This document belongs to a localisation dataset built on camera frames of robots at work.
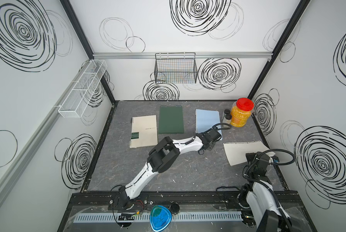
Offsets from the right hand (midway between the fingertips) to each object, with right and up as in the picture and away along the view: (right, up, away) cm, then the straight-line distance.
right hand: (253, 152), depth 85 cm
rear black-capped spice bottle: (-10, +25, +17) cm, 32 cm away
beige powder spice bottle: (-11, +20, +13) cm, 26 cm away
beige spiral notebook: (-70, +11, +17) cm, 72 cm away
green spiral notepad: (-50, +19, +23) cm, 58 cm away
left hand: (-24, +4, +11) cm, 27 cm away
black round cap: (-47, -18, -22) cm, 55 cm away
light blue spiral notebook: (-24, +19, +23) cm, 38 cm away
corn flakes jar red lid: (-1, +30, +9) cm, 31 cm away
